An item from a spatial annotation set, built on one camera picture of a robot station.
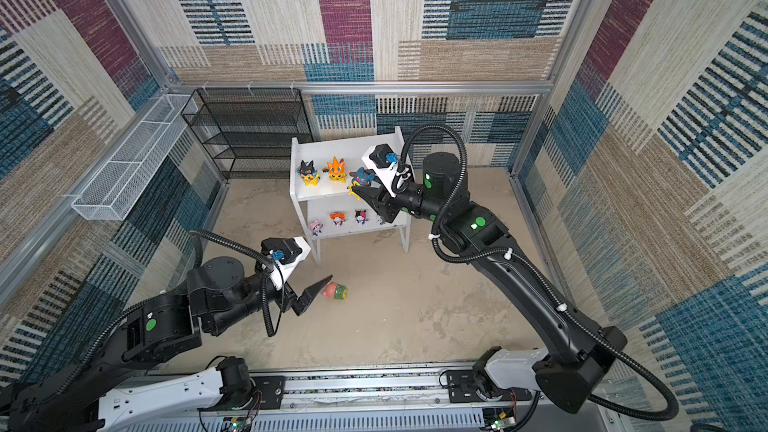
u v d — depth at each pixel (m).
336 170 0.69
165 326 0.42
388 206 0.53
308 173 0.69
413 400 0.73
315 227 0.81
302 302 0.52
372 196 0.53
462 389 0.73
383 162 0.48
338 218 0.83
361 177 0.59
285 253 0.46
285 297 0.50
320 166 0.70
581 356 0.38
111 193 0.70
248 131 1.08
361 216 0.83
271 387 0.75
